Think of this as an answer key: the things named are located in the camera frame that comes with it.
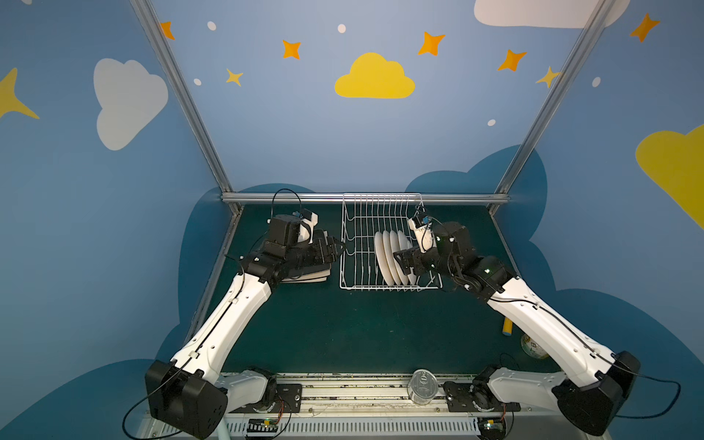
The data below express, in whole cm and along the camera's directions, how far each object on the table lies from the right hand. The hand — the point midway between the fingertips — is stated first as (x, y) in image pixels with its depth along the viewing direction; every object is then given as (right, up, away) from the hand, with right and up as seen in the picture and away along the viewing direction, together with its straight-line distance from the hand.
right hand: (410, 245), depth 75 cm
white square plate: (-31, -13, +22) cm, 40 cm away
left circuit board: (-41, -49, -1) cm, 64 cm away
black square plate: (-30, -6, -10) cm, 32 cm away
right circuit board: (+22, -50, -1) cm, 54 cm away
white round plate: (-8, +1, +14) cm, 16 cm away
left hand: (-22, 0, +1) cm, 22 cm away
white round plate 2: (-4, -7, -3) cm, 9 cm away
